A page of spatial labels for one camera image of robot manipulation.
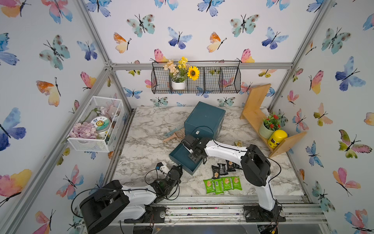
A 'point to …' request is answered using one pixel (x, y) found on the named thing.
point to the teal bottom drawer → (180, 156)
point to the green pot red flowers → (271, 124)
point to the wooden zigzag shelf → (253, 117)
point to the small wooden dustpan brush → (178, 134)
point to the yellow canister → (276, 137)
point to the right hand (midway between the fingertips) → (196, 153)
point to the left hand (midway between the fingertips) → (185, 165)
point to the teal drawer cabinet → (204, 120)
